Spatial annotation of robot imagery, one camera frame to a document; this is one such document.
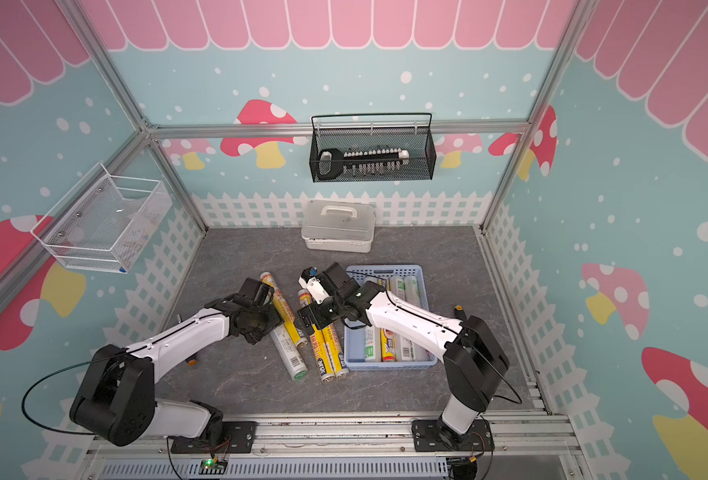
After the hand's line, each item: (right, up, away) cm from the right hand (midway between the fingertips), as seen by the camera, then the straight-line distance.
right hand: (309, 316), depth 80 cm
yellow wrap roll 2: (+6, -11, +6) cm, 14 cm away
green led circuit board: (-23, -36, -7) cm, 43 cm away
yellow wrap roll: (+1, -9, +7) cm, 12 cm away
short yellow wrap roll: (-10, -1, +14) cm, 18 cm away
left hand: (-11, -6, +9) cm, 16 cm away
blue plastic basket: (+17, -10, +5) cm, 21 cm away
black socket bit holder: (+5, +44, +10) cm, 46 cm away
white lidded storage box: (+5, +27, +30) cm, 41 cm away
